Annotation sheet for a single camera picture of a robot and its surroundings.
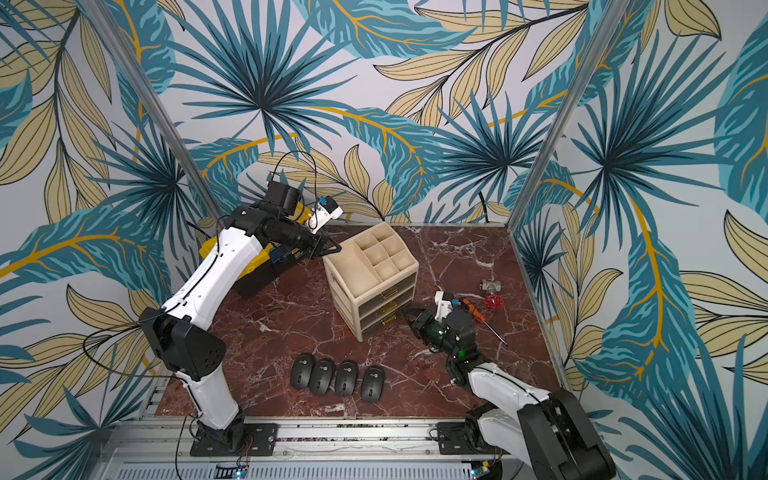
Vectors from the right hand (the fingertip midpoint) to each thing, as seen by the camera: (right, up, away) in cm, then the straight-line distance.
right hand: (401, 311), depth 81 cm
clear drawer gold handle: (-6, 0, -1) cm, 6 cm away
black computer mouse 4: (-8, -19, -1) cm, 21 cm away
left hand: (-17, +16, -4) cm, 24 cm away
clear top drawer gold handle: (+1, +7, +1) cm, 7 cm away
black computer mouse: (-27, -17, +1) cm, 32 cm away
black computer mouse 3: (-15, -18, 0) cm, 24 cm away
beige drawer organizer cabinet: (-8, +9, -4) cm, 12 cm away
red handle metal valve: (+30, 0, +14) cm, 33 cm away
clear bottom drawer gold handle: (-9, -7, +3) cm, 12 cm away
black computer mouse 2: (-22, -18, +1) cm, 29 cm away
